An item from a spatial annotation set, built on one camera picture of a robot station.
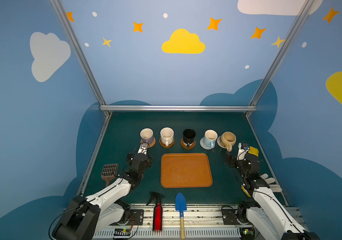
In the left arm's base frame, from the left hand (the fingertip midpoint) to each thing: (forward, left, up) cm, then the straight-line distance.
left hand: (139, 152), depth 87 cm
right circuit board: (-38, -58, -13) cm, 70 cm away
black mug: (+14, -30, -1) cm, 33 cm away
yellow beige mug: (+15, -58, -6) cm, 60 cm away
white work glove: (-16, -79, -9) cm, 81 cm away
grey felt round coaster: (+15, -40, -10) cm, 44 cm away
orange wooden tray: (-6, -28, -10) cm, 30 cm away
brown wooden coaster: (+8, -29, -6) cm, 30 cm away
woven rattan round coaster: (+12, -5, -10) cm, 16 cm away
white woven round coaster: (+13, -52, -8) cm, 55 cm away
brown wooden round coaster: (+8, -14, -6) cm, 18 cm away
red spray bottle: (-29, -13, -7) cm, 33 cm away
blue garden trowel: (-26, -25, -10) cm, 37 cm away
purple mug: (+18, -1, -7) cm, 20 cm away
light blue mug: (+13, -44, -2) cm, 46 cm away
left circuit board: (-38, +5, -13) cm, 40 cm away
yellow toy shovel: (+7, -74, -9) cm, 75 cm away
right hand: (0, -56, +2) cm, 56 cm away
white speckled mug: (+17, -16, -5) cm, 24 cm away
